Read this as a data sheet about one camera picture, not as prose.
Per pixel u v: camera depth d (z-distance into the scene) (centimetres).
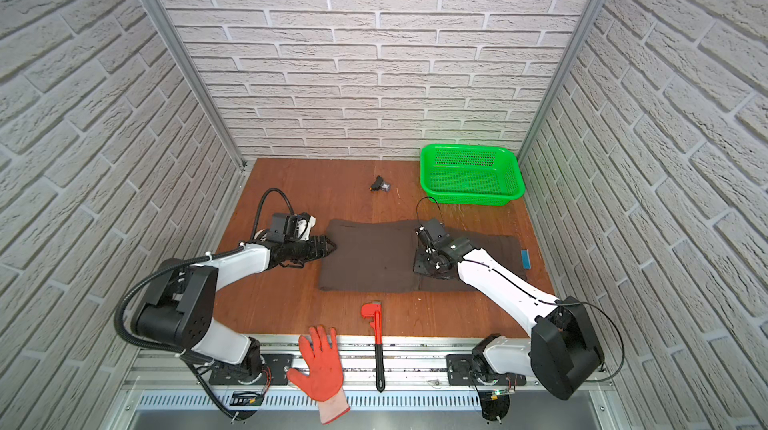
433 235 64
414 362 78
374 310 82
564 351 40
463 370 74
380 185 112
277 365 74
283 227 74
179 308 45
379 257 89
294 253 77
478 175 117
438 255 61
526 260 92
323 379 72
